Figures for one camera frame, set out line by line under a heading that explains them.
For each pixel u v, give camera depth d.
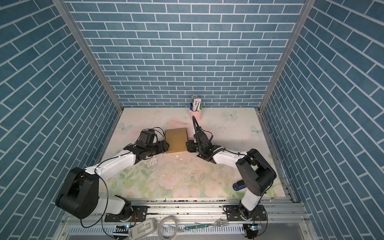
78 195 0.42
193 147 0.82
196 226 0.70
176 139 0.93
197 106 1.05
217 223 0.71
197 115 1.08
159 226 0.68
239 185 0.79
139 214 0.74
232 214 0.74
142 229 0.68
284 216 0.74
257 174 0.46
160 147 0.80
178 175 0.87
